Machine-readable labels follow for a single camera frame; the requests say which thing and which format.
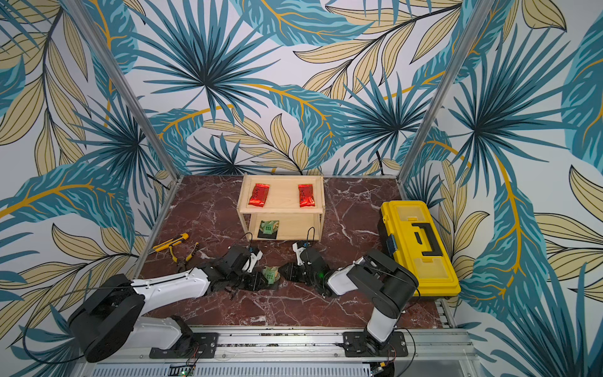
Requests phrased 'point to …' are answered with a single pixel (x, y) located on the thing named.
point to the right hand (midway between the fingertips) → (280, 270)
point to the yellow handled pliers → (188, 258)
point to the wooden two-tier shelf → (282, 207)
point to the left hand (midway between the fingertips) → (262, 285)
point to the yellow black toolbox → (407, 232)
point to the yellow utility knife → (166, 245)
